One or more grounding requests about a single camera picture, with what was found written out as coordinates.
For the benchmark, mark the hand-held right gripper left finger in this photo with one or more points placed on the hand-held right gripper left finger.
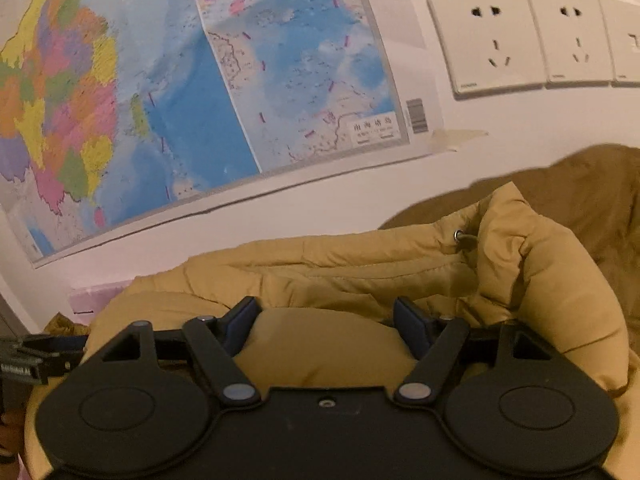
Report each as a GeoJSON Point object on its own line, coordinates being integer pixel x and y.
{"type": "Point", "coordinates": [239, 327]}

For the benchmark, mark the white wall socket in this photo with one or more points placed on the white wall socket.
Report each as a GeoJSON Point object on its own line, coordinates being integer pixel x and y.
{"type": "Point", "coordinates": [487, 40]}
{"type": "Point", "coordinates": [575, 35]}
{"type": "Point", "coordinates": [625, 45]}

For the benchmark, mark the colourful wall map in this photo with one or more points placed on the colourful wall map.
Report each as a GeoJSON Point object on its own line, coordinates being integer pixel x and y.
{"type": "Point", "coordinates": [175, 100]}

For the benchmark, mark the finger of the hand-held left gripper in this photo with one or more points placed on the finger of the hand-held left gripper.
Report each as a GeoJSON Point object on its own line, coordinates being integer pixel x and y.
{"type": "Point", "coordinates": [57, 344]}

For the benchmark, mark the beige tape strip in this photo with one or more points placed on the beige tape strip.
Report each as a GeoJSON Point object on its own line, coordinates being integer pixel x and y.
{"type": "Point", "coordinates": [457, 140]}

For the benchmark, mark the pink bed sheet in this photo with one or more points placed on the pink bed sheet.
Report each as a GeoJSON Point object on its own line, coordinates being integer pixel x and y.
{"type": "Point", "coordinates": [95, 300]}

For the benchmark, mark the tan down jacket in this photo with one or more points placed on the tan down jacket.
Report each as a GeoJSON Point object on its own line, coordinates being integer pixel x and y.
{"type": "Point", "coordinates": [325, 280]}

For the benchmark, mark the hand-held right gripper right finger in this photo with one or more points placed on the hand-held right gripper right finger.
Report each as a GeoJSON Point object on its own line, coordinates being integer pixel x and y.
{"type": "Point", "coordinates": [412, 327]}

